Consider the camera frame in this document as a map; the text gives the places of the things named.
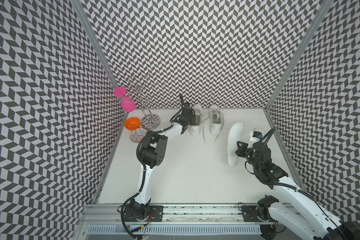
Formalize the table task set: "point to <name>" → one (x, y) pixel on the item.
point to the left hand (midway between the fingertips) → (191, 116)
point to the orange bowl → (131, 123)
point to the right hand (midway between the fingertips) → (237, 144)
